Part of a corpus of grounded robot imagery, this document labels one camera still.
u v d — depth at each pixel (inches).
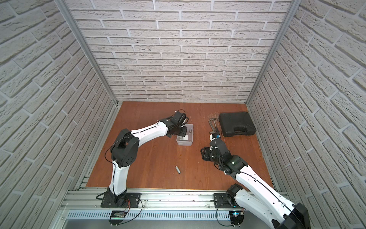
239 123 39.6
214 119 42.7
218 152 22.9
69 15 28.6
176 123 29.1
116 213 27.5
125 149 20.6
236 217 27.9
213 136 27.8
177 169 32.8
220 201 29.0
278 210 16.1
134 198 29.2
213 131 39.7
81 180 33.3
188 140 38.4
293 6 27.3
